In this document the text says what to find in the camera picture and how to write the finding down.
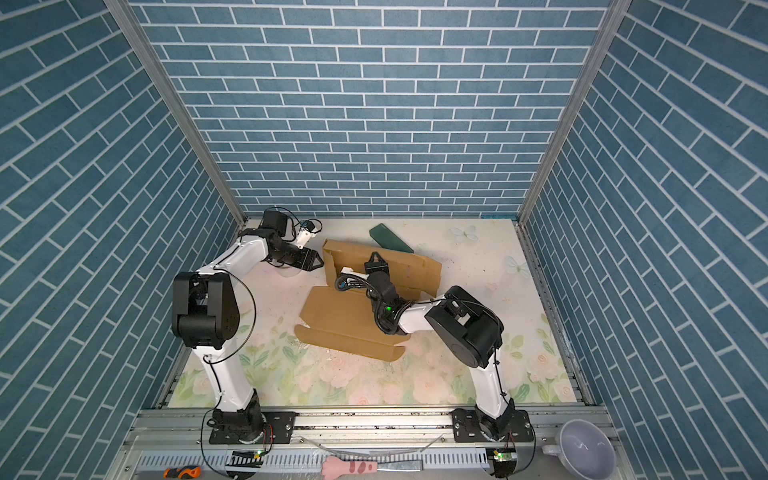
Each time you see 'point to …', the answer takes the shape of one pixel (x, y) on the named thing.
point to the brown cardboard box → (345, 319)
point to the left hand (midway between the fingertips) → (315, 259)
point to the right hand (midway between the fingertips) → (378, 248)
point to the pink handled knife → (335, 467)
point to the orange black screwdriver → (186, 472)
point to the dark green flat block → (388, 240)
